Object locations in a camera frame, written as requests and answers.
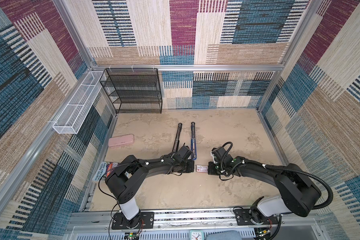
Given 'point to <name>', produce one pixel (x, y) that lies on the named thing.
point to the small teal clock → (196, 235)
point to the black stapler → (176, 143)
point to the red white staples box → (202, 168)
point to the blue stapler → (193, 143)
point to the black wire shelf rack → (133, 90)
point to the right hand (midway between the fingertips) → (209, 172)
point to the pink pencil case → (120, 140)
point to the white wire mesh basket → (71, 118)
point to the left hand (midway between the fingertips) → (195, 166)
